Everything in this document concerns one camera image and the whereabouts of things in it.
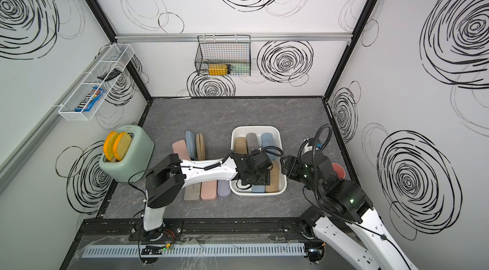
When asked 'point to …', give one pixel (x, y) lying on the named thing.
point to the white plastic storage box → (242, 131)
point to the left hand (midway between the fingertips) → (265, 182)
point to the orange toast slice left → (109, 144)
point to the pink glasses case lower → (209, 190)
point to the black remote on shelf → (113, 74)
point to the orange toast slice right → (121, 144)
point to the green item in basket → (240, 69)
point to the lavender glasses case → (223, 188)
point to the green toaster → (132, 167)
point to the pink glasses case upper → (180, 148)
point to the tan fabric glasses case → (240, 145)
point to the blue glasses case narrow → (191, 144)
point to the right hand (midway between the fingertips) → (287, 162)
